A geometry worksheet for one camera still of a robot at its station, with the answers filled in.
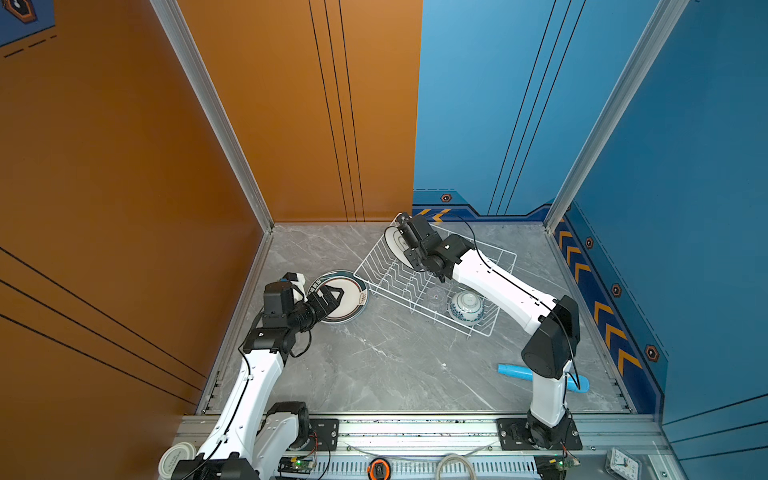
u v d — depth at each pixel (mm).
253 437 455
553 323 508
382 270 1023
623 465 680
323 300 711
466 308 892
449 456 698
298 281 740
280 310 600
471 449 722
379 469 669
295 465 705
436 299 867
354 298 955
